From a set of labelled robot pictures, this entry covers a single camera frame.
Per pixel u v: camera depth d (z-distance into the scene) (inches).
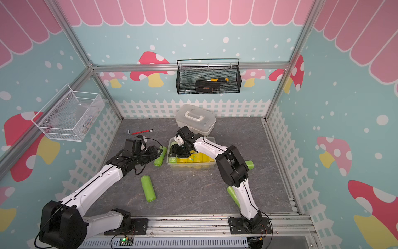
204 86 34.5
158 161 36.3
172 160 34.8
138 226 28.9
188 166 36.3
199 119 40.7
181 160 36.4
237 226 29.2
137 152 26.1
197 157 37.1
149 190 32.7
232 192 32.6
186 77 37.1
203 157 37.3
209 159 35.8
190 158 36.3
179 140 34.9
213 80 36.1
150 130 44.4
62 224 15.7
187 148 29.2
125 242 28.7
